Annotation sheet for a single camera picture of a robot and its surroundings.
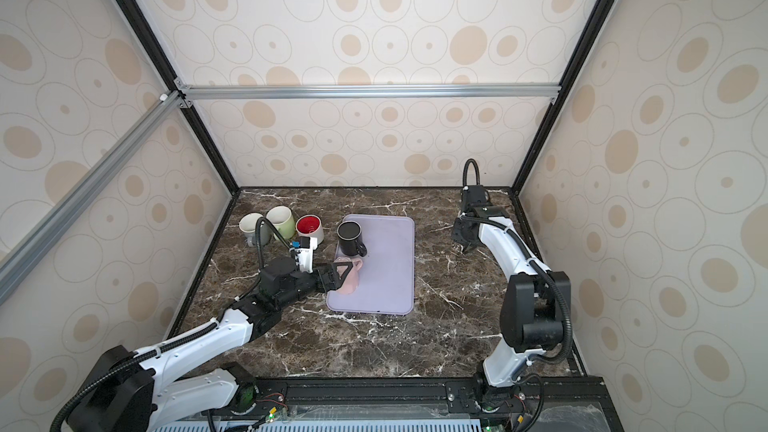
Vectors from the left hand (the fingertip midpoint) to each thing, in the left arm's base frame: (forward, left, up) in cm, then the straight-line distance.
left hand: (349, 264), depth 78 cm
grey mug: (+21, +38, -11) cm, 44 cm away
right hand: (+14, -34, -6) cm, 37 cm away
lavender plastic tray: (+3, -9, -16) cm, 19 cm away
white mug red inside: (+23, +17, -14) cm, 32 cm away
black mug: (+16, +3, -9) cm, 18 cm away
